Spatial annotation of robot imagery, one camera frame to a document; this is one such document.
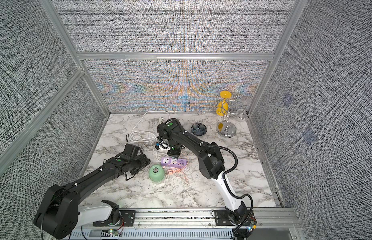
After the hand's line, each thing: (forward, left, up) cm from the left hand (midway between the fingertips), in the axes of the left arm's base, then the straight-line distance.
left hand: (150, 162), depth 87 cm
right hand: (+6, -16, +3) cm, 17 cm away
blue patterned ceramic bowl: (+26, -31, -3) cm, 40 cm away
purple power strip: (+1, -11, -3) cm, 12 cm away
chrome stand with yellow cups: (+27, -51, -6) cm, 58 cm away
